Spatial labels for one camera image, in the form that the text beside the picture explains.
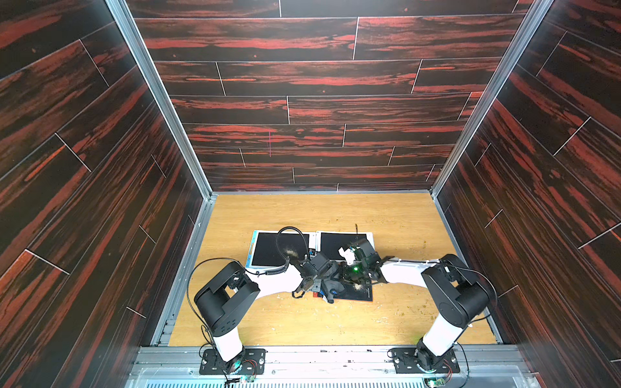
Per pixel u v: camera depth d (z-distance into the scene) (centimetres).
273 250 77
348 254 88
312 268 71
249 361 73
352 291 88
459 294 47
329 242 103
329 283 84
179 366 73
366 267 75
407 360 74
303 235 104
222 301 46
